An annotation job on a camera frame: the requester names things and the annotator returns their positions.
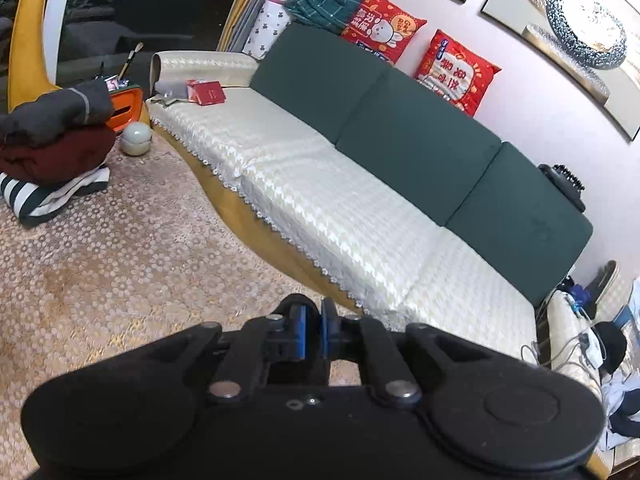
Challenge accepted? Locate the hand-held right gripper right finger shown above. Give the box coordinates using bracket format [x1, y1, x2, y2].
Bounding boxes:
[320, 297, 496, 407]

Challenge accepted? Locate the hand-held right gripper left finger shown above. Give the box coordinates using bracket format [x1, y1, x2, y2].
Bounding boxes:
[150, 294, 308, 406]

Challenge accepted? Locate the grey and navy clothes pile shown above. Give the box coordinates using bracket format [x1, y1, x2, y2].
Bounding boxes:
[600, 375, 640, 453]

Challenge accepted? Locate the light blue clothes pile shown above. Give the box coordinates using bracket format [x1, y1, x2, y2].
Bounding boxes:
[627, 277, 640, 331]

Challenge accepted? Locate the sofa with cream cover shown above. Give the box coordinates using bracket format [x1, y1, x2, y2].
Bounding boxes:
[147, 22, 596, 361]

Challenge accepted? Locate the green sofa back cushion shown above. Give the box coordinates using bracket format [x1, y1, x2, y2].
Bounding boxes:
[334, 67, 503, 226]
[249, 22, 388, 146]
[445, 142, 595, 308]

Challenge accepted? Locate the armchair with cream cover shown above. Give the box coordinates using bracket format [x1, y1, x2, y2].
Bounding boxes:
[537, 260, 640, 480]

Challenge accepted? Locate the cream round jar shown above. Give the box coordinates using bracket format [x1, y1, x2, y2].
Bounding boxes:
[120, 121, 154, 157]

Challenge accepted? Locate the white power adapter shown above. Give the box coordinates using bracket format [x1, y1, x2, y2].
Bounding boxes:
[582, 332, 603, 368]

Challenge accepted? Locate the grey pouch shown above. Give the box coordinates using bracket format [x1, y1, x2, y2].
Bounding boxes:
[150, 80, 191, 108]

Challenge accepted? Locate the black massager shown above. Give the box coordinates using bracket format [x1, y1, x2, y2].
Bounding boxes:
[537, 162, 587, 213]

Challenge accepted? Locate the black garment on armchair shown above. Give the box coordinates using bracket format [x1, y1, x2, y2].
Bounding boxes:
[592, 321, 627, 376]

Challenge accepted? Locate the orange container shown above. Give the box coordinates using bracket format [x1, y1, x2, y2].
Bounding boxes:
[102, 76, 146, 133]

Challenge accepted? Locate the green white striped garment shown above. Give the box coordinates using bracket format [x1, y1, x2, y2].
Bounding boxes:
[0, 164, 111, 228]

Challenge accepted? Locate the red lettered pillow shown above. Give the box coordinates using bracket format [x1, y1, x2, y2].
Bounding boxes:
[414, 29, 502, 117]

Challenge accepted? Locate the maroon garment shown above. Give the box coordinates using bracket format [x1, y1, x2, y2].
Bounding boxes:
[0, 125, 117, 186]

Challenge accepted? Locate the white patterned pillow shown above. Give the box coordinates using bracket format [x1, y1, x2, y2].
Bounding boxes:
[242, 0, 293, 60]

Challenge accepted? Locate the red rabbit print pillow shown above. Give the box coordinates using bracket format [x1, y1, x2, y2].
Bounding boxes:
[341, 0, 428, 66]

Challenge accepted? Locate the yellow curtain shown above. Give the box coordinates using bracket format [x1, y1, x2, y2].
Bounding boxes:
[7, 0, 58, 111]
[218, 0, 266, 53]

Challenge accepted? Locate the dark grey garment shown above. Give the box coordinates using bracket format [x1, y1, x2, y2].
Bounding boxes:
[0, 80, 115, 150]

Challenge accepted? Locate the green plaid blanket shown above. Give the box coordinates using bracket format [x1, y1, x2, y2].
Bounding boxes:
[284, 0, 366, 36]

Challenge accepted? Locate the glass balcony door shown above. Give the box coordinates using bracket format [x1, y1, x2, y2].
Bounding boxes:
[50, 0, 256, 91]

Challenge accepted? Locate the grey cable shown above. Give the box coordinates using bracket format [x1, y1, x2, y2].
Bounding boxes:
[520, 330, 596, 366]

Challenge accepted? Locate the large framed silver ring painting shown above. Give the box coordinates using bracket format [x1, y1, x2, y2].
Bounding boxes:
[480, 0, 640, 142]

